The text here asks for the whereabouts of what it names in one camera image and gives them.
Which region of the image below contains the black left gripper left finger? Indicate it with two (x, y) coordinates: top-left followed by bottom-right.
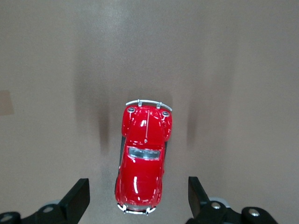
(0, 178), (91, 224)

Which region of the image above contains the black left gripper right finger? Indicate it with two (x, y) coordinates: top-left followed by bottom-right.
(185, 176), (281, 224)

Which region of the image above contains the red beetle toy car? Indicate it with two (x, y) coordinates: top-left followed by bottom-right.
(114, 99), (174, 216)

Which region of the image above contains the brown tape patch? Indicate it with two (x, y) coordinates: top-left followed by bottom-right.
(0, 90), (14, 115)

